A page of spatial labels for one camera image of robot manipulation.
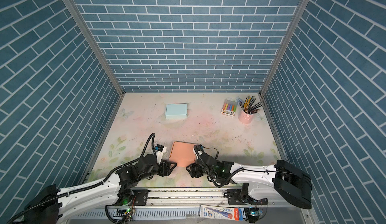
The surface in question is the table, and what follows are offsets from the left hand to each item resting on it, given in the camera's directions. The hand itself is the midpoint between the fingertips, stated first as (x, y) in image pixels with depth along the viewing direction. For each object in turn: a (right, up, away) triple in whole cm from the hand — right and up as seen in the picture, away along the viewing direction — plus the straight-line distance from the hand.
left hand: (173, 165), depth 80 cm
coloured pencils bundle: (+47, +31, +19) cm, 60 cm away
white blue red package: (+25, -18, -11) cm, 33 cm away
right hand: (+8, 0, -1) cm, 8 cm away
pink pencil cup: (+44, +24, +16) cm, 53 cm away
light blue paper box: (-3, +29, +25) cm, 38 cm away
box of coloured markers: (+36, +31, +31) cm, 57 cm away
